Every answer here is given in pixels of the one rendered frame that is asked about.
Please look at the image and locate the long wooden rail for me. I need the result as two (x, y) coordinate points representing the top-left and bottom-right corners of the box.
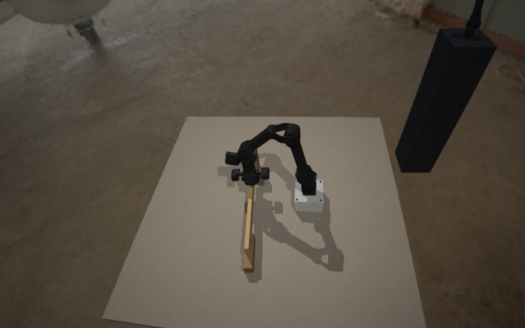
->
(244, 185), (255, 255)

